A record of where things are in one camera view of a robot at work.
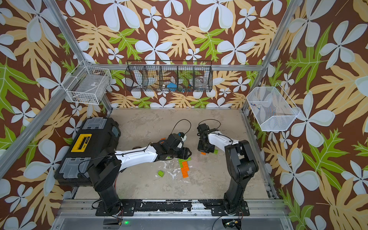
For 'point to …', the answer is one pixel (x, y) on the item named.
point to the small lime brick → (161, 173)
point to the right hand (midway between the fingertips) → (202, 149)
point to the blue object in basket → (172, 86)
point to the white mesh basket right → (271, 108)
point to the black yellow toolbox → (96, 135)
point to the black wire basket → (169, 75)
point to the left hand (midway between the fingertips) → (189, 151)
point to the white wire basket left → (90, 86)
